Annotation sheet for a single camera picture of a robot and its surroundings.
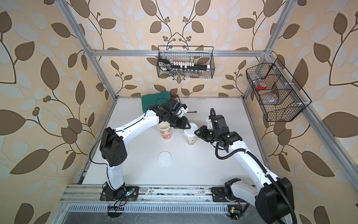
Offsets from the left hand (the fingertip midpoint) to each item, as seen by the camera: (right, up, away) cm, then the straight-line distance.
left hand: (187, 125), depth 82 cm
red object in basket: (+44, +23, -1) cm, 50 cm away
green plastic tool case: (-31, +17, +34) cm, 49 cm away
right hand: (+5, -4, -2) cm, 7 cm away
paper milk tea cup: (+2, -10, +5) cm, 12 cm away
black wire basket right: (+51, +17, -6) cm, 54 cm away
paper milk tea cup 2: (-13, -2, +1) cm, 13 cm away
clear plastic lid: (-14, -21, +5) cm, 26 cm away
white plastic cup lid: (+2, -4, -3) cm, 5 cm away
